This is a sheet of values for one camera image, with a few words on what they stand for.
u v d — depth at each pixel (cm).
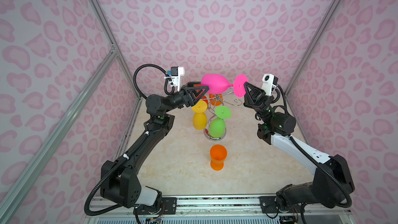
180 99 54
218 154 77
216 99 75
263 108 51
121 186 41
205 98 86
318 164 43
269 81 55
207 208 73
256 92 53
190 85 61
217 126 73
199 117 78
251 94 54
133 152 45
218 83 55
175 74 54
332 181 39
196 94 62
